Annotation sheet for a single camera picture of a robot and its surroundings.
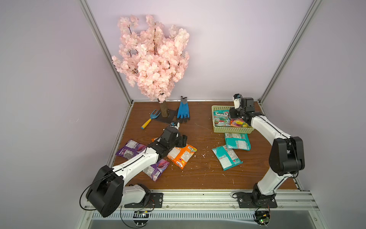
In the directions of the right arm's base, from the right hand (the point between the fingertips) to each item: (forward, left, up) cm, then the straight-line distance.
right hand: (235, 106), depth 92 cm
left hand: (-21, +33, -5) cm, 39 cm away
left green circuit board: (-59, +55, -20) cm, 83 cm away
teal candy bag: (+2, +7, -15) cm, 17 cm away
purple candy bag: (-26, +68, -14) cm, 74 cm away
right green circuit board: (-58, -7, -19) cm, 61 cm away
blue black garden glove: (+8, +36, -15) cm, 40 cm away
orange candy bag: (-29, +35, -16) cm, 48 cm away
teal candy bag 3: (-28, +6, -17) cm, 34 cm away
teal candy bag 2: (-18, -2, -15) cm, 23 cm away
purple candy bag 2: (-38, +50, -15) cm, 64 cm away
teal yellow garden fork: (+4, +60, -16) cm, 62 cm away
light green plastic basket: (-9, -2, -15) cm, 17 cm away
